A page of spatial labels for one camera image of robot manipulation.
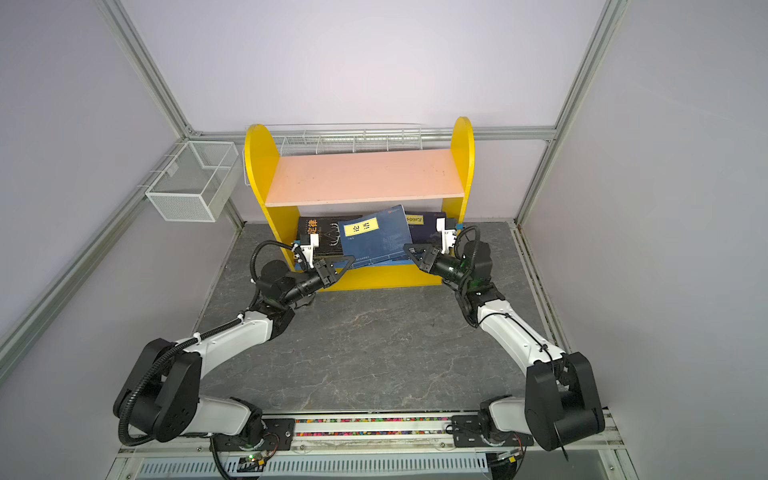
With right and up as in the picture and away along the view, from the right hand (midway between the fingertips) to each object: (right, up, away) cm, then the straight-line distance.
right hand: (403, 250), depth 74 cm
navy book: (-7, +3, +2) cm, 8 cm away
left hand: (-12, -4, +1) cm, 12 cm away
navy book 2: (+7, +7, +17) cm, 20 cm away
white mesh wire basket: (-69, +22, +24) cm, 76 cm away
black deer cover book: (-24, +7, +20) cm, 32 cm away
